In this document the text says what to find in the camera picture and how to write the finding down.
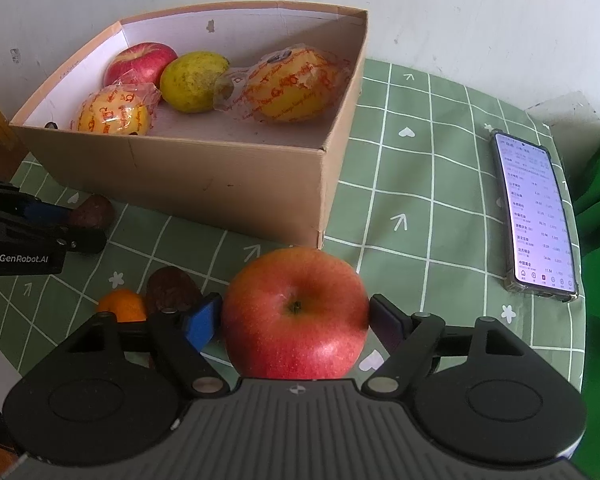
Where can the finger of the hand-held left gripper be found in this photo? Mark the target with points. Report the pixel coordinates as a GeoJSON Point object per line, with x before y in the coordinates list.
{"type": "Point", "coordinates": [10, 200]}
{"type": "Point", "coordinates": [40, 235]}

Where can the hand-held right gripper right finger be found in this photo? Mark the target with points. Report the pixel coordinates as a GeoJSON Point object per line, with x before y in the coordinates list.
{"type": "Point", "coordinates": [386, 322]}

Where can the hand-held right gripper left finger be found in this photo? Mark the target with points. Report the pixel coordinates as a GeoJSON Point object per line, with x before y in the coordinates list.
{"type": "Point", "coordinates": [200, 322]}

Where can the brown dried date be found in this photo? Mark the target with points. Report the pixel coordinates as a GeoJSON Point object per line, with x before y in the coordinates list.
{"type": "Point", "coordinates": [95, 212]}
{"type": "Point", "coordinates": [170, 287]}

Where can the small orange mandarin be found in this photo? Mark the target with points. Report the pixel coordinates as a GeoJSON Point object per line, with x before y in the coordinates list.
{"type": "Point", "coordinates": [122, 305]}

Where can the red apple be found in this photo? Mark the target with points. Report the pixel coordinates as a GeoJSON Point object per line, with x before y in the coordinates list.
{"type": "Point", "coordinates": [140, 62]}
{"type": "Point", "coordinates": [295, 330]}

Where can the small plastic-wrapped yellow apple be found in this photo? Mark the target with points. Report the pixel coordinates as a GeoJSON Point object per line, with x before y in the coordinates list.
{"type": "Point", "coordinates": [110, 112]}

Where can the brown cardboard box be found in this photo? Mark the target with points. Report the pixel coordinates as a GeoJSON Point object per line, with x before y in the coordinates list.
{"type": "Point", "coordinates": [205, 185]}

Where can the yellow-green pear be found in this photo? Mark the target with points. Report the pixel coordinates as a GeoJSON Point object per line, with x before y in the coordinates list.
{"type": "Point", "coordinates": [190, 82]}

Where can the large plastic-wrapped yellow apple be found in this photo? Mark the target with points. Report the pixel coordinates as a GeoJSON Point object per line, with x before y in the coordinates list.
{"type": "Point", "coordinates": [290, 90]}

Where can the green checked tablecloth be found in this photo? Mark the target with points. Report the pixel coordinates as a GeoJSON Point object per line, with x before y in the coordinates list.
{"type": "Point", "coordinates": [420, 200]}

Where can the smartphone with lit screen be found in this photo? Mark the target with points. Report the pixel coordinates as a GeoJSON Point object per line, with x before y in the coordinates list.
{"type": "Point", "coordinates": [535, 220]}

